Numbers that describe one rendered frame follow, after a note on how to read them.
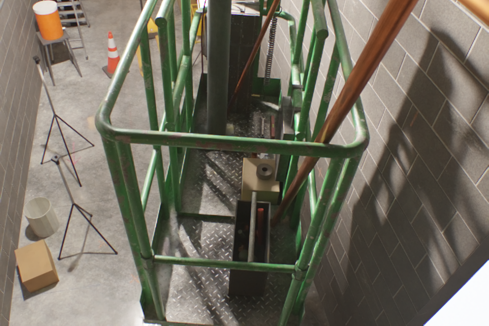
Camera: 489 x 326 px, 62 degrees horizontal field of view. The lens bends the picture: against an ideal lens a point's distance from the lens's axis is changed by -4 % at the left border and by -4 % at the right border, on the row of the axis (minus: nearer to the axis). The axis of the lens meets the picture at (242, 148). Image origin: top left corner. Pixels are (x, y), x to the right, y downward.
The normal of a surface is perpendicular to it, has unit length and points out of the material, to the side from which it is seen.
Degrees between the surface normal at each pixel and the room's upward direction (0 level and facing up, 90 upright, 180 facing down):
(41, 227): 90
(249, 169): 0
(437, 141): 90
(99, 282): 0
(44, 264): 0
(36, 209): 90
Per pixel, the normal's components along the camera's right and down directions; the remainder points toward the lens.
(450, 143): -0.97, 0.13
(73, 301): 0.06, -0.69
